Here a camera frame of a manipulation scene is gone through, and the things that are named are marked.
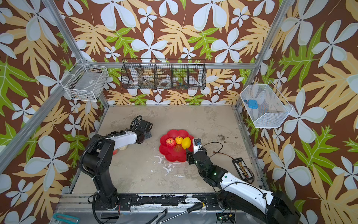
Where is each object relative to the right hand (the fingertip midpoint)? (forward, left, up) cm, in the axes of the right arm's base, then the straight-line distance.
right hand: (189, 148), depth 81 cm
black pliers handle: (-32, +17, -12) cm, 38 cm away
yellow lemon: (+8, +1, -8) cm, 12 cm away
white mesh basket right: (+21, -48, +13) cm, 54 cm away
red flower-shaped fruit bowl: (+3, +12, -13) cm, 18 cm away
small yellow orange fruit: (+10, +6, -8) cm, 14 cm away
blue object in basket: (+23, -40, +13) cm, 48 cm away
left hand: (+18, +33, -9) cm, 38 cm away
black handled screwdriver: (-30, +1, -11) cm, 32 cm away
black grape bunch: (+17, +52, -9) cm, 55 cm away
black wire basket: (+49, +16, +18) cm, 55 cm away
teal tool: (-33, +64, -12) cm, 73 cm away
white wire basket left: (+36, +64, +22) cm, 77 cm away
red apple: (+8, +12, -6) cm, 16 cm away
